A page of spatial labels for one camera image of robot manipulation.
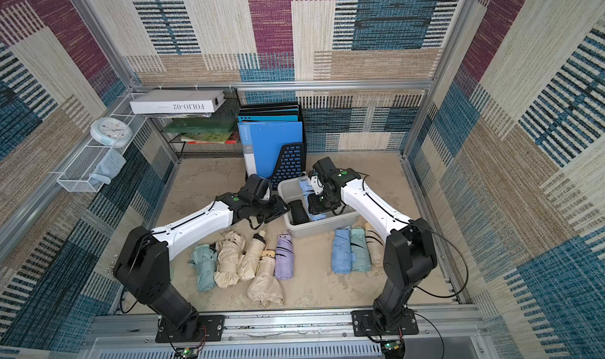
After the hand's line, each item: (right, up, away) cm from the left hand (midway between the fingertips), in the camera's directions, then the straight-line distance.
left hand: (287, 209), depth 86 cm
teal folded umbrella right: (+26, -14, +1) cm, 30 cm away
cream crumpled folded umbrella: (-20, -15, -1) cm, 25 cm away
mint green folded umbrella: (-28, -17, -5) cm, 33 cm away
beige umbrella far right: (+32, -13, +1) cm, 34 cm away
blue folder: (-10, +25, +5) cm, 27 cm away
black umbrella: (+4, -4, +11) cm, 12 cm away
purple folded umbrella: (-1, -16, -2) cm, 17 cm away
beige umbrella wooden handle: (-6, -25, -10) cm, 27 cm away
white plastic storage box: (+11, -6, -4) cm, 13 cm away
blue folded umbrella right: (+20, -17, -1) cm, 26 cm away
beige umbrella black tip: (-12, -16, -3) cm, 20 cm away
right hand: (+10, +1, 0) cm, 10 cm away
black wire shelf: (-32, +28, +15) cm, 45 cm away
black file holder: (+1, +17, +8) cm, 19 cm away
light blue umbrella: (+7, +7, 0) cm, 10 cm away
